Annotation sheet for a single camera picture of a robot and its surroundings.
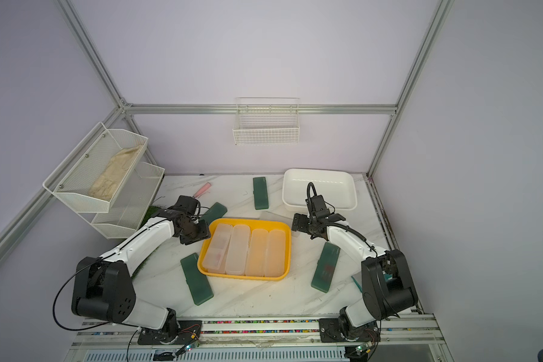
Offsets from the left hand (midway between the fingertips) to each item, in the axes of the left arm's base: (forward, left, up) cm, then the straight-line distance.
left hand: (204, 238), depth 88 cm
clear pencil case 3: (-5, -28, -5) cm, 29 cm away
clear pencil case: (-3, -13, -3) cm, 14 cm away
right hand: (+5, -40, 0) cm, 40 cm away
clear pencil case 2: (-6, -20, -6) cm, 22 cm away
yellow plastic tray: (+9, -19, -3) cm, 21 cm away
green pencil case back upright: (+32, -20, -7) cm, 38 cm away
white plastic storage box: (+34, -61, -7) cm, 70 cm away
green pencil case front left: (-15, +1, -5) cm, 16 cm away
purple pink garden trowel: (+30, +9, -6) cm, 32 cm away
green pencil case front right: (-9, -48, -6) cm, 49 cm away
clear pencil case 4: (+17, -25, -8) cm, 31 cm away
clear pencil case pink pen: (-7, -5, -3) cm, 9 cm away
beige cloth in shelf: (+10, +30, +23) cm, 39 cm away
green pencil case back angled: (+19, +1, -9) cm, 21 cm away
